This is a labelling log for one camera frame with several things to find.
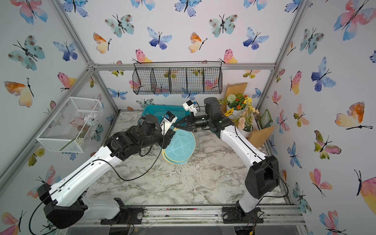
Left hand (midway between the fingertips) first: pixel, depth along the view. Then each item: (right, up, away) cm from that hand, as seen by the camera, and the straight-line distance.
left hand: (174, 131), depth 67 cm
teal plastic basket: (-19, +13, +47) cm, 52 cm away
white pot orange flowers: (+36, +15, +28) cm, 48 cm away
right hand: (+1, +3, -1) cm, 3 cm away
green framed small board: (+63, +6, +43) cm, 76 cm away
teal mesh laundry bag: (+3, -8, +2) cm, 9 cm away
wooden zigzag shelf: (+45, -3, +16) cm, 48 cm away
